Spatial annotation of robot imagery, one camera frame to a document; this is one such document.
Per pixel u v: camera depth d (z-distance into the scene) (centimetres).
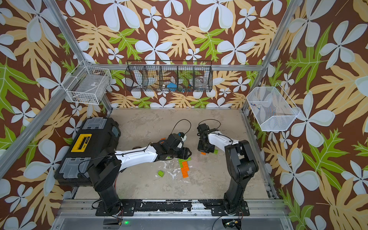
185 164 88
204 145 80
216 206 74
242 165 49
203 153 94
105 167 51
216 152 93
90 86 86
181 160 90
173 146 69
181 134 80
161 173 84
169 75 97
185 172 86
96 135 84
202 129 79
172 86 94
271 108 84
